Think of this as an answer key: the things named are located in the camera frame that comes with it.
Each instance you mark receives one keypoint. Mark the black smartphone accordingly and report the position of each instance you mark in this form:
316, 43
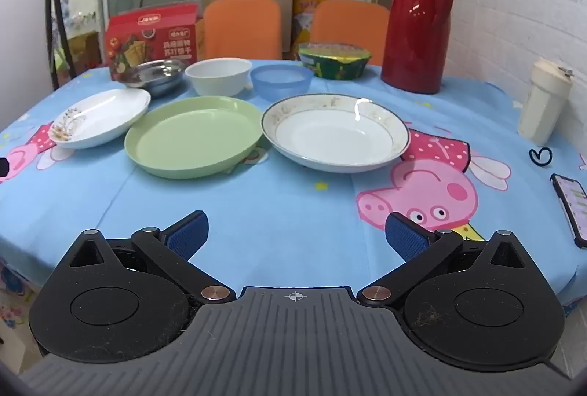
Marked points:
573, 206

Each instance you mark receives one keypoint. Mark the red thermos jug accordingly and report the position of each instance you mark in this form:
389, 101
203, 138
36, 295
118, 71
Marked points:
415, 38

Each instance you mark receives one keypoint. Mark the yellow snack bag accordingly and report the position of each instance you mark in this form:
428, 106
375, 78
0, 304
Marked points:
308, 8

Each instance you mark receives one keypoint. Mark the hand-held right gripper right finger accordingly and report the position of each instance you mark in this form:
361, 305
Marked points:
404, 236

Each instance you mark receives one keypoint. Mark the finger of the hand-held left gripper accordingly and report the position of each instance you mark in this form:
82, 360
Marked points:
3, 167

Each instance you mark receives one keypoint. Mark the black metal stand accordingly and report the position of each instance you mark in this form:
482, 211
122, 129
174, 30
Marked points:
51, 11

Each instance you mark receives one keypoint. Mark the red cracker box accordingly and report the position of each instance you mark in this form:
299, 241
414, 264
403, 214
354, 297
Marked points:
146, 38

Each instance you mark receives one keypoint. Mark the white floral plate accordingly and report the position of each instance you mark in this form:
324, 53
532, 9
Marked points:
98, 118

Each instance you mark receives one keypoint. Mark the cream tumbler cup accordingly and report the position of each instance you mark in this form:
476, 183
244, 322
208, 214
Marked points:
543, 107

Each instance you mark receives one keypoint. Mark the white ceramic bowl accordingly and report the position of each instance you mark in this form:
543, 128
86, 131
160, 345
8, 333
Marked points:
215, 79

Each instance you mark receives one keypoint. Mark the orange chair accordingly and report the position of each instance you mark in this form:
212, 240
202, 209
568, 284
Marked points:
351, 27
242, 29

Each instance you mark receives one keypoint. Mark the green instant noodle bowl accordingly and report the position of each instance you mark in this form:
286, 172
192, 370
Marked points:
334, 59

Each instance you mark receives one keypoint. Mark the green plastic plate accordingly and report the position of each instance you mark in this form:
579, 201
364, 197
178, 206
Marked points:
192, 139

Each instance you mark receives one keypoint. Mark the blue floral window stickers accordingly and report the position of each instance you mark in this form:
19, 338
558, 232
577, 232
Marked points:
75, 15

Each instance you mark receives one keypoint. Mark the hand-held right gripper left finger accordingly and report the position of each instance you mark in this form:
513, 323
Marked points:
188, 235

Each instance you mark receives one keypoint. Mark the white gold-rimmed plate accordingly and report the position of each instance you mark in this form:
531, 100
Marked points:
334, 137

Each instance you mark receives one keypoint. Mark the blue translucent plastic bowl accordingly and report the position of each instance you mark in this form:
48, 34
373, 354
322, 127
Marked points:
280, 86

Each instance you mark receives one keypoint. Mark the stainless steel bowl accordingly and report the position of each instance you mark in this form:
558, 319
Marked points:
158, 77

